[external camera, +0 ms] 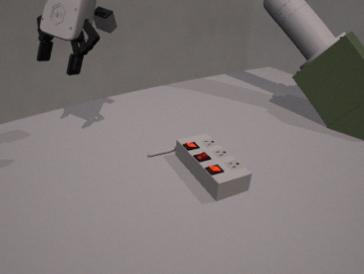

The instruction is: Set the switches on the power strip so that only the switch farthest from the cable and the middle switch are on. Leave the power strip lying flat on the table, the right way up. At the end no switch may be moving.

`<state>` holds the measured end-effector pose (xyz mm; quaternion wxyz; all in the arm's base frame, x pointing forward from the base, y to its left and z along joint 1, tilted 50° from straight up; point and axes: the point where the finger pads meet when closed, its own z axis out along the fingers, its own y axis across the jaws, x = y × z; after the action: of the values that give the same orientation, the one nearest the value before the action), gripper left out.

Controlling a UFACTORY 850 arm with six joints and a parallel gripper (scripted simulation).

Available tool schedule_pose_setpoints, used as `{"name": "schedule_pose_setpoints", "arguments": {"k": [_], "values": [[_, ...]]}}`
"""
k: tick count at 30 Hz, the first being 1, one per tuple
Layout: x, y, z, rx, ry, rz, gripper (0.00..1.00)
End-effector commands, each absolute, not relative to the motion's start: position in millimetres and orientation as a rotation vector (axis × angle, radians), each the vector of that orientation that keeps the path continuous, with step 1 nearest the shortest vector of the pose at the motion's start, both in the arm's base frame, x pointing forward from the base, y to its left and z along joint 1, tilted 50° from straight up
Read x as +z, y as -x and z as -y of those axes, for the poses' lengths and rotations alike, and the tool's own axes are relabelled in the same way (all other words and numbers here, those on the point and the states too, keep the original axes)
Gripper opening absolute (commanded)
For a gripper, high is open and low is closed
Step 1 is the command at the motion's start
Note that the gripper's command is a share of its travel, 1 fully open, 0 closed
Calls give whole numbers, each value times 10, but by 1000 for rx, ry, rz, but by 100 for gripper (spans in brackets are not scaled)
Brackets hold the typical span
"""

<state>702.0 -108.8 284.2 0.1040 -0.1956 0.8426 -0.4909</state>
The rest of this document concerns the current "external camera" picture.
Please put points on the grey power strip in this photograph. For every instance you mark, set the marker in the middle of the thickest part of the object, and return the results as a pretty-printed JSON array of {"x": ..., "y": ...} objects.
[{"x": 216, "y": 170}]

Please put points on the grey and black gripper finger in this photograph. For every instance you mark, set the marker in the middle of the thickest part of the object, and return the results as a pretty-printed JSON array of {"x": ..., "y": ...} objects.
[
  {"x": 45, "y": 46},
  {"x": 76, "y": 58}
]

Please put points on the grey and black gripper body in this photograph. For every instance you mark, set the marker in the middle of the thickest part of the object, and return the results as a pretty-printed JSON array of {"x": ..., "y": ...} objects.
[{"x": 60, "y": 18}]

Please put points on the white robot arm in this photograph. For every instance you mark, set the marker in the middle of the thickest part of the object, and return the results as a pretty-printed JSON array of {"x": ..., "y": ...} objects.
[{"x": 295, "y": 17}]

